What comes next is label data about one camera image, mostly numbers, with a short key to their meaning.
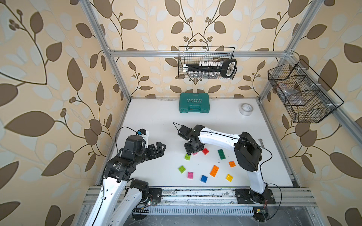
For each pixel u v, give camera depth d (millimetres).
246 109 1118
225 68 847
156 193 753
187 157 866
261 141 937
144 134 649
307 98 726
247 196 735
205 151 889
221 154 894
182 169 825
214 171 824
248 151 502
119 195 457
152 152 615
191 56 912
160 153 619
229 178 805
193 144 729
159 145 635
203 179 788
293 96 703
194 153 896
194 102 1118
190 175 806
